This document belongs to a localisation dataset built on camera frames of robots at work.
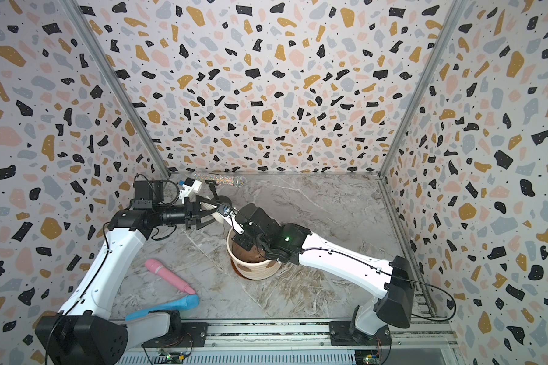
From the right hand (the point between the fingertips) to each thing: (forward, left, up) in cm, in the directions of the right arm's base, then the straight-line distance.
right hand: (237, 222), depth 69 cm
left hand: (+1, +5, +4) cm, 6 cm away
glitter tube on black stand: (+23, +5, -5) cm, 24 cm away
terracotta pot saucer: (-4, +5, -26) cm, 27 cm away
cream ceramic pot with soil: (-8, -3, -12) cm, 15 cm away
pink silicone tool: (-5, +34, -22) cm, 41 cm away
